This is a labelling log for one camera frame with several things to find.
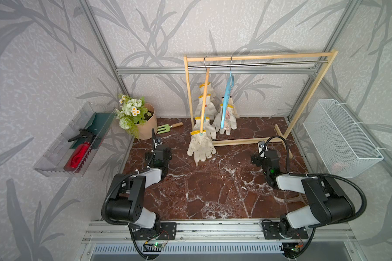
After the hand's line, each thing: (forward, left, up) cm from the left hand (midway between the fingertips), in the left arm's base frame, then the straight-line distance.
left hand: (157, 149), depth 93 cm
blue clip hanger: (+41, -44, +16) cm, 63 cm away
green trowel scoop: (-4, +20, +25) cm, 32 cm away
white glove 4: (+10, -41, +20) cm, 47 cm away
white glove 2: (+2, -30, +16) cm, 34 cm away
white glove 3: (-7, -26, +14) cm, 30 cm away
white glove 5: (+9, -40, +14) cm, 44 cm away
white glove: (+25, -30, +23) cm, 46 cm away
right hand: (0, -61, +1) cm, 61 cm away
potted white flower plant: (+10, +9, +16) cm, 21 cm away
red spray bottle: (-19, +19, +27) cm, 38 cm away
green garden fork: (+24, -1, -9) cm, 25 cm away
